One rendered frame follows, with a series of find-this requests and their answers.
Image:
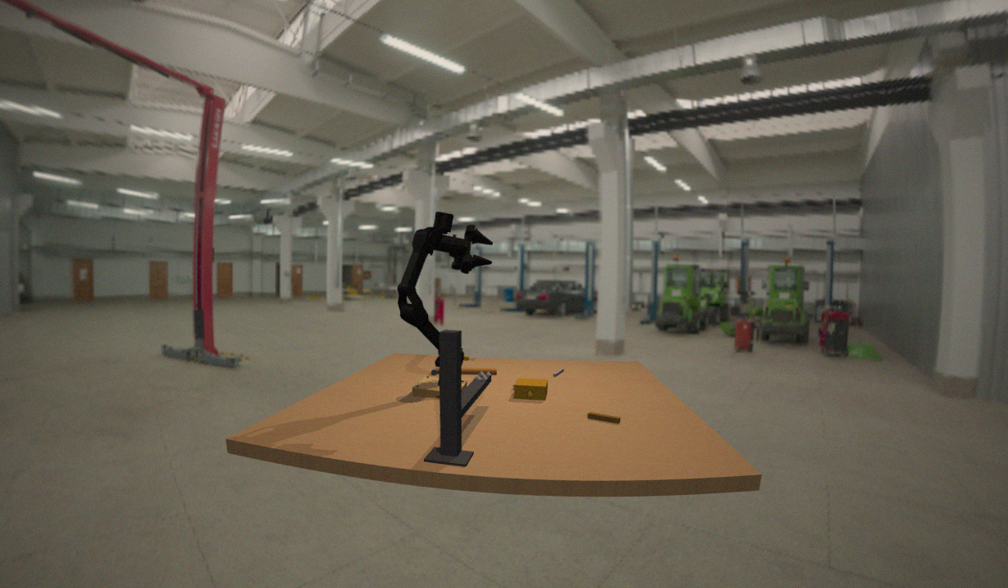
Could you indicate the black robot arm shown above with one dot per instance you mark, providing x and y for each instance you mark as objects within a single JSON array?
[{"x": 425, "y": 242}]

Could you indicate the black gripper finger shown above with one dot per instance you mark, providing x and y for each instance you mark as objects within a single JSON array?
[
  {"x": 479, "y": 238},
  {"x": 477, "y": 261}
]

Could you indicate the hammer with wooden handle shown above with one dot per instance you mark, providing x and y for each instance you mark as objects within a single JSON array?
[{"x": 470, "y": 370}]

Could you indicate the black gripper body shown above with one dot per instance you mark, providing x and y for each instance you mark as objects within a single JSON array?
[{"x": 462, "y": 247}]

